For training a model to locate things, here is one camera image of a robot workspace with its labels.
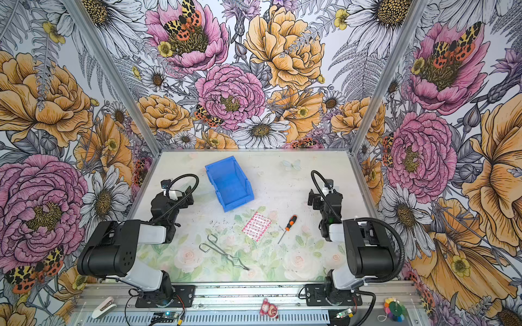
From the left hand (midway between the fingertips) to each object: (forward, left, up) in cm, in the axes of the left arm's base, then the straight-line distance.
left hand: (181, 192), depth 94 cm
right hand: (-2, -64, -1) cm, 64 cm away
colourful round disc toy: (-45, -82, -6) cm, 94 cm away
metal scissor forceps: (-21, -16, -9) cm, 28 cm away
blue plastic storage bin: (+8, -21, -7) cm, 24 cm away
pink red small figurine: (-44, -39, -4) cm, 59 cm away
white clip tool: (-42, +16, -6) cm, 46 cm away
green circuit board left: (-46, -3, -9) cm, 46 cm away
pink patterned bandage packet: (-14, -34, -8) cm, 38 cm away
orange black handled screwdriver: (-13, -49, -7) cm, 51 cm away
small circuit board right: (-45, -66, -8) cm, 80 cm away
